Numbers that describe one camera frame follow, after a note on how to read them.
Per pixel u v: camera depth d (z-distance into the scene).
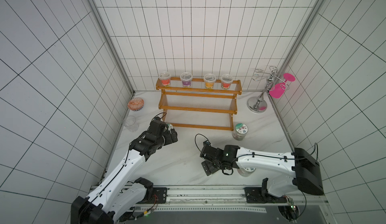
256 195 0.73
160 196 0.72
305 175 0.40
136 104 1.10
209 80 0.79
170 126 0.90
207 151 0.59
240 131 0.88
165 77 0.79
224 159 0.55
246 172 0.74
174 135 0.71
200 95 0.98
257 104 1.10
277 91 0.95
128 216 0.54
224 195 0.74
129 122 0.99
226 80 0.78
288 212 0.68
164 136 0.68
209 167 0.68
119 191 0.44
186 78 0.80
